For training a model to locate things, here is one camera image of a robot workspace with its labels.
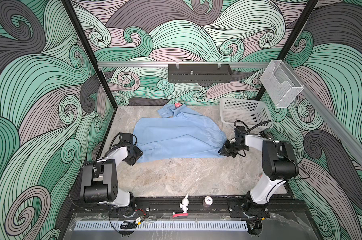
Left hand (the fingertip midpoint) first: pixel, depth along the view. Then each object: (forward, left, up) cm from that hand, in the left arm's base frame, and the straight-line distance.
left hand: (139, 154), depth 92 cm
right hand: (+3, -51, 0) cm, 51 cm away
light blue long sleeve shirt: (+18, -27, -1) cm, 32 cm away
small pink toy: (+43, -23, +3) cm, 49 cm away
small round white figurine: (-27, -39, +6) cm, 48 cm away
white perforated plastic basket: (+37, -82, +3) cm, 90 cm away
